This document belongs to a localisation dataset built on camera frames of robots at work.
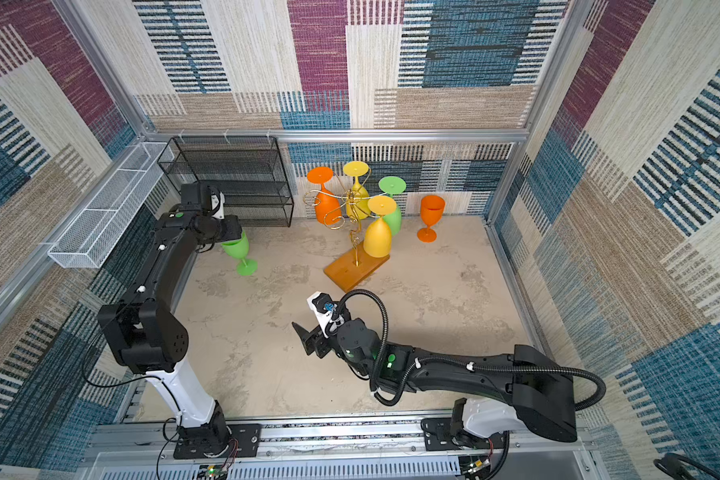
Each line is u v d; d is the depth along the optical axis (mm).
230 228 806
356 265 1051
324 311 586
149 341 484
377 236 831
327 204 875
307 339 615
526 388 414
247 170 1082
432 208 1032
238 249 957
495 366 468
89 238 708
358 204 834
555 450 755
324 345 624
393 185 826
